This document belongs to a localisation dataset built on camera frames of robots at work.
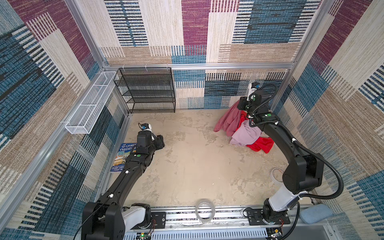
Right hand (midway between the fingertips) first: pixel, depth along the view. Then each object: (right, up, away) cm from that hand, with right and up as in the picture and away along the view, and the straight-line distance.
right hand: (240, 98), depth 84 cm
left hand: (-45, -20, 0) cm, 50 cm away
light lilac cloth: (+6, -21, +8) cm, 23 cm away
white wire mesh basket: (-77, -12, -13) cm, 79 cm away
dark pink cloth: (-4, -13, +7) cm, 15 cm away
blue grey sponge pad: (+32, -57, -11) cm, 67 cm away
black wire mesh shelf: (-59, +11, +25) cm, 65 cm away
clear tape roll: (-18, -59, -13) cm, 63 cm away
